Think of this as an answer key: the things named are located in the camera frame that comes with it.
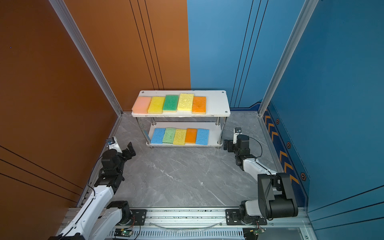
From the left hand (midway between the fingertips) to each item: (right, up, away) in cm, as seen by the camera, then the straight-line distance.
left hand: (122, 144), depth 82 cm
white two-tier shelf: (+55, +7, +23) cm, 60 cm away
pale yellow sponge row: (+30, +3, +15) cm, 34 cm away
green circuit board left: (+5, -41, -11) cm, 43 cm away
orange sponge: (+37, +3, +16) cm, 40 cm away
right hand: (+63, +2, +11) cm, 64 cm away
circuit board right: (+67, -41, -12) cm, 79 cm away
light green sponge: (+23, +4, +15) cm, 28 cm away
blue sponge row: (+45, +3, +14) cm, 47 cm away
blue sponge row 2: (+16, +3, +15) cm, 22 cm away
